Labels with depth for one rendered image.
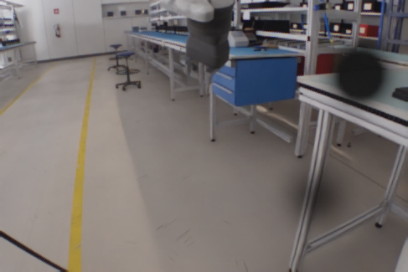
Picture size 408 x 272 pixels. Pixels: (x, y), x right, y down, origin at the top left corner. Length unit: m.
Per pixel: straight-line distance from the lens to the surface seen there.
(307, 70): 2.19
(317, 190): 1.11
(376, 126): 0.73
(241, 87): 1.94
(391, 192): 1.76
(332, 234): 1.48
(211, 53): 0.45
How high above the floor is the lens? 1.17
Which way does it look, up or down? 21 degrees down
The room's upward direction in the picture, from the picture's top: 1 degrees counter-clockwise
